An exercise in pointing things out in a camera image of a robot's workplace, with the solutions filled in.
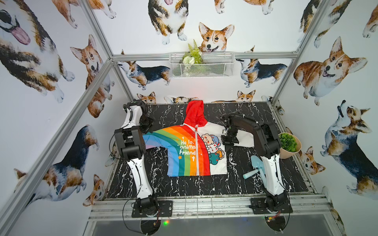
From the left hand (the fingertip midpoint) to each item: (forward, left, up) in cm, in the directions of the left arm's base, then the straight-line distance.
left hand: (155, 126), depth 97 cm
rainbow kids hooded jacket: (-12, -27, -7) cm, 30 cm away
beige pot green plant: (-18, -81, +4) cm, 83 cm away
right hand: (-15, -45, -5) cm, 48 cm away
